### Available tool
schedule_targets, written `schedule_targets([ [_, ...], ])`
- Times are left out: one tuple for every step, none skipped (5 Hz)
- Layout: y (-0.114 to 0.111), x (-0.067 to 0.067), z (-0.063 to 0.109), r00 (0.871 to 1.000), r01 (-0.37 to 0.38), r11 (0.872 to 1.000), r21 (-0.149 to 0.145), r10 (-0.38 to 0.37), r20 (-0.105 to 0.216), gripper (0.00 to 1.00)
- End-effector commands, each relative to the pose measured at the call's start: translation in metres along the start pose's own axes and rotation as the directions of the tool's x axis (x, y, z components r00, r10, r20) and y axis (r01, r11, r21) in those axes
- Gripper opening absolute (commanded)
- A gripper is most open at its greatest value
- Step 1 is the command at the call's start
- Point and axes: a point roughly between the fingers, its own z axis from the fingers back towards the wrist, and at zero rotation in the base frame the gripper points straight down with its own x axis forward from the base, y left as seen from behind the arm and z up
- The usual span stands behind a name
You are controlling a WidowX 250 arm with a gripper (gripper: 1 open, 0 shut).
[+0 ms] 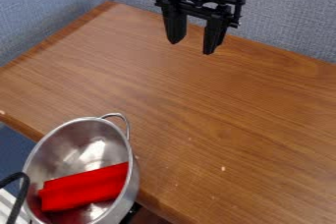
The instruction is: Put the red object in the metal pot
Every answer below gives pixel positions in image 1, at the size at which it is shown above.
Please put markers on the silver metal pot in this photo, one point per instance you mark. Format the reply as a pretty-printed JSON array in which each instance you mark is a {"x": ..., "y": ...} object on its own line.
[{"x": 81, "y": 145}]

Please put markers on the red block object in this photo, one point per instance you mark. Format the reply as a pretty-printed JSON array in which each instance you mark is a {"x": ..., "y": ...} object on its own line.
[{"x": 82, "y": 188}]

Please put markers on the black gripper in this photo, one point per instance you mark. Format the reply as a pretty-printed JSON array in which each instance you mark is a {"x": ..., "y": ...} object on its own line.
[{"x": 176, "y": 9}]

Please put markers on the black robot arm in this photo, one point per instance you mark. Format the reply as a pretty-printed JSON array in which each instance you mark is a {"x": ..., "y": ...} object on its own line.
[{"x": 220, "y": 13}]

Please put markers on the white ribbed panel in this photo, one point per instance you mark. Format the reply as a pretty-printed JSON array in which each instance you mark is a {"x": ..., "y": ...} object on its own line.
[{"x": 6, "y": 202}]

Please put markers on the black bracket under table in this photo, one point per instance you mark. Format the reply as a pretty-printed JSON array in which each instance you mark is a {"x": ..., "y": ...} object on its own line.
[{"x": 130, "y": 213}]

